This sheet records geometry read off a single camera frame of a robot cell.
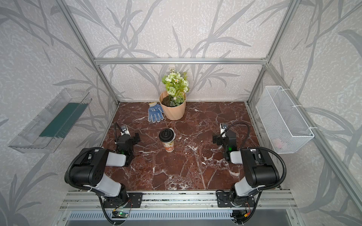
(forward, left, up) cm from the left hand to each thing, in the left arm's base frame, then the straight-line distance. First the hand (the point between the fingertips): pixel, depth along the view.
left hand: (128, 132), depth 93 cm
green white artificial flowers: (+24, -32, +20) cm, 45 cm away
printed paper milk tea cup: (-11, -29, +2) cm, 31 cm away
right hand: (+2, -63, 0) cm, 63 cm away
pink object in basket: (-16, -87, +16) cm, 90 cm away
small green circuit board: (-44, -7, -8) cm, 45 cm away
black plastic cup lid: (-9, -28, +11) cm, 31 cm away
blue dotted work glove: (+22, -13, -6) cm, 27 cm away
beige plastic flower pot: (+16, -30, +8) cm, 35 cm away
